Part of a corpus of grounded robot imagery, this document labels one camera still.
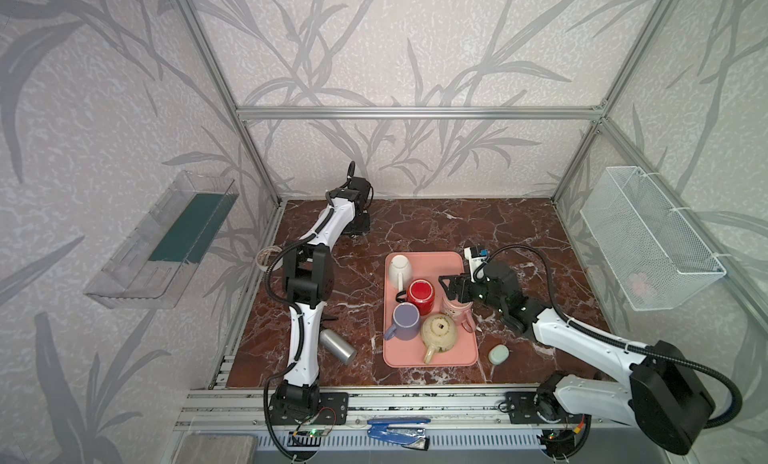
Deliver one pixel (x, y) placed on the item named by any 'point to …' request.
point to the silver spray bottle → (337, 346)
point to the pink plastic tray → (427, 265)
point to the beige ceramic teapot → (438, 332)
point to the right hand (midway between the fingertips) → (449, 269)
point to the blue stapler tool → (409, 437)
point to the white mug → (400, 272)
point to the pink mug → (464, 320)
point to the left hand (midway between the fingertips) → (361, 221)
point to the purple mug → (406, 322)
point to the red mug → (421, 292)
